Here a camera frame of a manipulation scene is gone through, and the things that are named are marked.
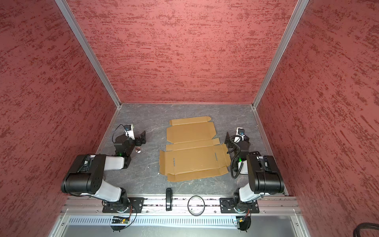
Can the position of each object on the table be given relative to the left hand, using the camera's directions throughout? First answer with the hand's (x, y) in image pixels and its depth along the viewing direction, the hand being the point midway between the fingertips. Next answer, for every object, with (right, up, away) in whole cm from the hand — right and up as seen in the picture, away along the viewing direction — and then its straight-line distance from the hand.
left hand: (138, 133), depth 94 cm
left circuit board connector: (-3, -41, -21) cm, 46 cm away
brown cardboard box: (+36, -12, +1) cm, 38 cm away
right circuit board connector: (+61, -41, -23) cm, 77 cm away
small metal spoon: (0, -11, +1) cm, 11 cm away
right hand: (+62, 0, -1) cm, 62 cm away
